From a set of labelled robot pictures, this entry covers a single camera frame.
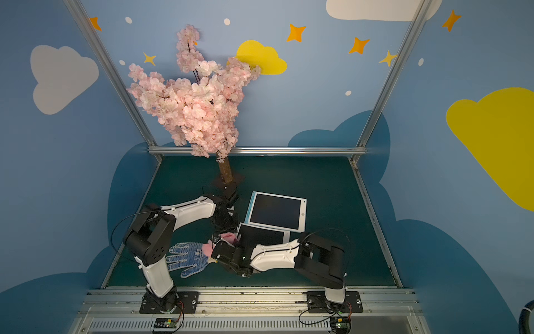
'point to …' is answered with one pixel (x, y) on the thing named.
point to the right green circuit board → (341, 325)
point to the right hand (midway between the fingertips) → (230, 250)
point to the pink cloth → (229, 237)
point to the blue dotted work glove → (195, 259)
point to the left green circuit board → (165, 323)
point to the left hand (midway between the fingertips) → (238, 228)
